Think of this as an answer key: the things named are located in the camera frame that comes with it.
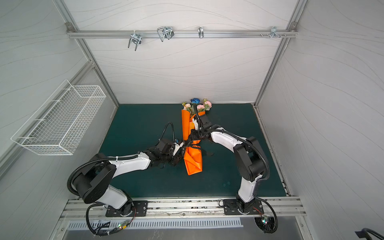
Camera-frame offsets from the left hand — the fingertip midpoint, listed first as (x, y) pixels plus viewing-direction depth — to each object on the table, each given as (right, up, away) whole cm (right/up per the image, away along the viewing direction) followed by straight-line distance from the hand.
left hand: (182, 154), depth 89 cm
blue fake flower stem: (+8, +35, +23) cm, 43 cm away
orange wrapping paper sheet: (+6, 0, 0) cm, 6 cm away
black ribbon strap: (+4, +6, +2) cm, 8 cm away
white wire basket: (-56, +20, -22) cm, 64 cm away
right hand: (+7, +14, +4) cm, 16 cm away
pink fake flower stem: (+17, +32, +25) cm, 44 cm away
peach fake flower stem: (+1, +32, +25) cm, 40 cm away
